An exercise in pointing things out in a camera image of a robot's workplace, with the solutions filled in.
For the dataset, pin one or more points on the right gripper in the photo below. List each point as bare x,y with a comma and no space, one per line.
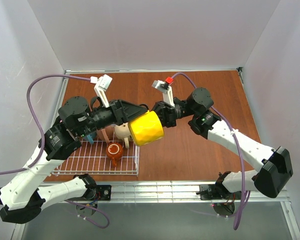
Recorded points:
168,114

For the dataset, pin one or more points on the brown mug black interior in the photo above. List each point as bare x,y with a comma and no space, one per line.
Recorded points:
114,151

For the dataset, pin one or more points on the beige ceramic mug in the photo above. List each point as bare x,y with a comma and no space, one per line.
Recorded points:
122,132

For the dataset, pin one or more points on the white and pink mug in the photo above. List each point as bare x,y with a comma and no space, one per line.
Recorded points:
106,134

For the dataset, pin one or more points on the blue floral mug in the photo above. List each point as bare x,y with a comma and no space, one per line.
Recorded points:
90,137

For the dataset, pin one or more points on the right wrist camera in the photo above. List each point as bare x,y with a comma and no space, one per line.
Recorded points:
167,92

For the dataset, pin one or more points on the aluminium frame rail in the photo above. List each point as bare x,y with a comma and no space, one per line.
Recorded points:
162,202

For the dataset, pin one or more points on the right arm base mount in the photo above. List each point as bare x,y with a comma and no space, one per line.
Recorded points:
217,192

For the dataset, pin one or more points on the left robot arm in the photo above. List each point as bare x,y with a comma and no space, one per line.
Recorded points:
23,199

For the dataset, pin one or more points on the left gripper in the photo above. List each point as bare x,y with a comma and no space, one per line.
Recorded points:
116,111

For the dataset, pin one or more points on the white wire dish rack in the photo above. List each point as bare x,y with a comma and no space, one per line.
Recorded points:
92,159

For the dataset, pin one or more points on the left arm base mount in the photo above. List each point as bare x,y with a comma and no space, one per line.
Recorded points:
101,193

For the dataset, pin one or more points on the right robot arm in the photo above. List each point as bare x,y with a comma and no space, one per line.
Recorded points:
272,168

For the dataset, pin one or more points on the yellow enamel mug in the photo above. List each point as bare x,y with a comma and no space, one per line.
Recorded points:
146,129

